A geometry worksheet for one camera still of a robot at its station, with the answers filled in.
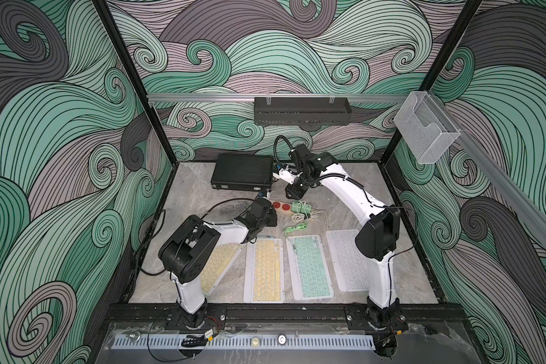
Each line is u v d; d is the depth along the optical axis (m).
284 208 0.98
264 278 0.82
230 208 1.00
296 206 0.92
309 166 0.62
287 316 0.74
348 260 0.85
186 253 0.48
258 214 0.72
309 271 0.83
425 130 0.76
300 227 0.93
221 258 0.86
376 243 0.51
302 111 0.97
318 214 0.97
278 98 0.93
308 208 0.92
